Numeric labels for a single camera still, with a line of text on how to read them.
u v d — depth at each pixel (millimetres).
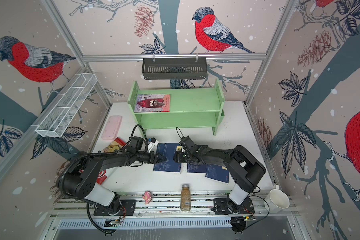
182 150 745
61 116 742
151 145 849
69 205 768
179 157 796
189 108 817
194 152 706
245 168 460
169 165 860
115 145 925
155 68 951
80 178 450
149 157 791
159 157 792
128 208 729
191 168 858
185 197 727
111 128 1049
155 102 835
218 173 830
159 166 869
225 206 734
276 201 713
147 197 755
